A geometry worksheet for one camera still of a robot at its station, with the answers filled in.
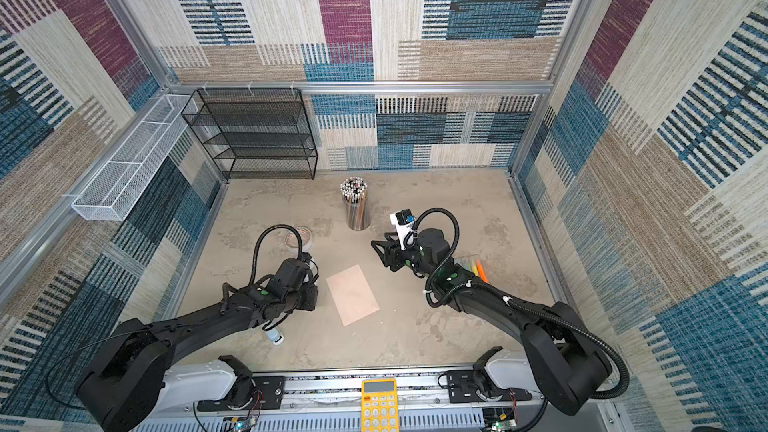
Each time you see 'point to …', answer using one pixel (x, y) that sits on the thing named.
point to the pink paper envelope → (352, 294)
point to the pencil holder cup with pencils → (357, 202)
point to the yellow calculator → (379, 405)
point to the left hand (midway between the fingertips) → (315, 288)
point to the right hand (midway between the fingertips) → (380, 243)
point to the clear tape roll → (292, 240)
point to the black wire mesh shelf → (254, 133)
